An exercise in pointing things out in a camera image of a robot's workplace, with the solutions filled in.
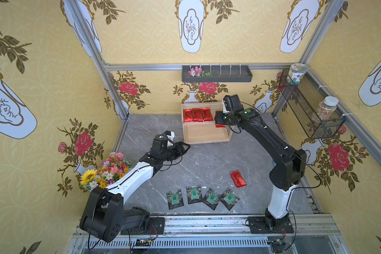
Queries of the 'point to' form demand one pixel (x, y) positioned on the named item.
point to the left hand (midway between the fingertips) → (183, 146)
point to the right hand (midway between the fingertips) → (224, 115)
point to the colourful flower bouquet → (112, 168)
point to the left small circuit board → (143, 242)
